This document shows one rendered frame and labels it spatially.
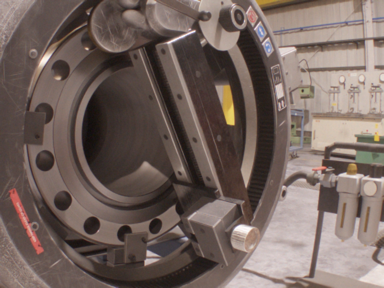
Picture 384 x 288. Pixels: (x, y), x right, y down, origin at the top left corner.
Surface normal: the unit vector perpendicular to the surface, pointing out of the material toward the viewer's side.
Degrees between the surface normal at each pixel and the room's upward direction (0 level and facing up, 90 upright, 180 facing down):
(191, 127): 118
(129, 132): 85
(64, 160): 90
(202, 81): 90
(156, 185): 27
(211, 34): 90
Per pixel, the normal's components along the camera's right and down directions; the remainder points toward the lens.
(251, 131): -0.15, 0.07
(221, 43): 0.68, 0.07
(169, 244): -0.73, 0.01
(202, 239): -0.66, 0.48
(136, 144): -0.68, -0.33
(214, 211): -0.32, -0.87
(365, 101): -0.90, -0.01
